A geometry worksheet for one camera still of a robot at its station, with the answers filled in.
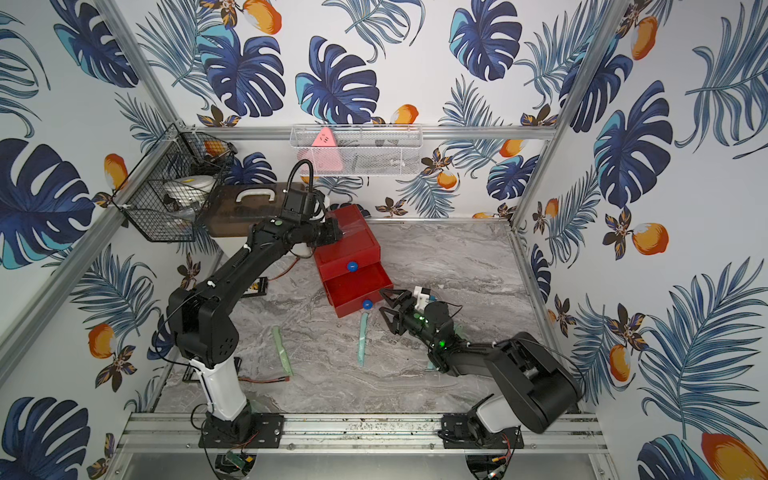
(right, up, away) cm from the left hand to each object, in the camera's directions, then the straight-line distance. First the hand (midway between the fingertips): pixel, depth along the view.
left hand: (341, 227), depth 86 cm
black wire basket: (-49, +9, -2) cm, 50 cm away
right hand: (+11, -20, -5) cm, 23 cm away
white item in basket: (-39, +9, -6) cm, 41 cm away
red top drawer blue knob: (-1, -10, -3) cm, 11 cm away
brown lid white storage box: (-39, +7, +14) cm, 41 cm away
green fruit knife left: (-20, -33, +4) cm, 39 cm away
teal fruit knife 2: (+23, -34, -18) cm, 44 cm away
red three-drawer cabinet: (+4, -1, +3) cm, 5 cm away
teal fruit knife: (+6, -34, +4) cm, 34 cm away
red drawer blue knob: (+5, -18, -3) cm, 19 cm away
